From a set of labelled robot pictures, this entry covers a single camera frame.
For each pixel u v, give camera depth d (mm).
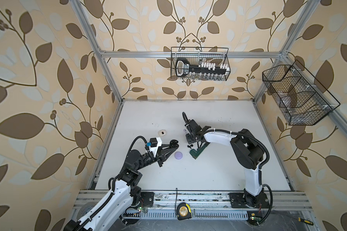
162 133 990
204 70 822
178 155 900
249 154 516
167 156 675
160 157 629
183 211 681
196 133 750
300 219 682
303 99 724
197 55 906
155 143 594
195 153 896
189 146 937
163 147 683
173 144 691
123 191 542
